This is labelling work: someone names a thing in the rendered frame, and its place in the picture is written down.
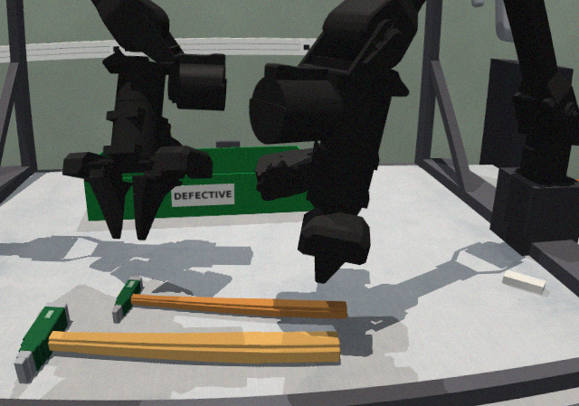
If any green bin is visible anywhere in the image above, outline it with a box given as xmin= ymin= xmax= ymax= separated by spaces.
xmin=84 ymin=146 xmax=314 ymax=221

